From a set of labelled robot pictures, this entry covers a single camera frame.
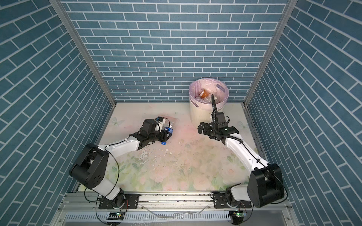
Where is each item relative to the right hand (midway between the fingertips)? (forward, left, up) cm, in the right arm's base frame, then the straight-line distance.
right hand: (205, 129), depth 85 cm
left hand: (-2, +21, -6) cm, 22 cm away
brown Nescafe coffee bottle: (+27, +2, +6) cm, 28 cm away
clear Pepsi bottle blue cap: (-1, +22, -3) cm, 22 cm away
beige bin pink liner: (+9, +3, +9) cm, 13 cm away
